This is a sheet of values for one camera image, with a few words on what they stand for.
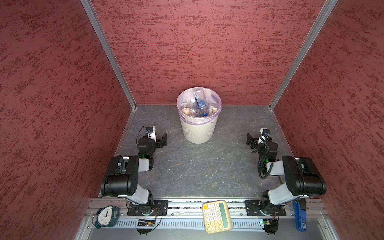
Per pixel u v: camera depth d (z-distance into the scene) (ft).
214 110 2.86
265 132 2.54
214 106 2.89
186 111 2.87
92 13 2.39
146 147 2.34
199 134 2.87
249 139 2.78
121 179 1.48
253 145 2.74
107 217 2.24
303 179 1.47
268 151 2.24
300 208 2.33
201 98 2.97
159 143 2.73
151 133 2.62
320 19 2.45
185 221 2.33
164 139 2.78
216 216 2.29
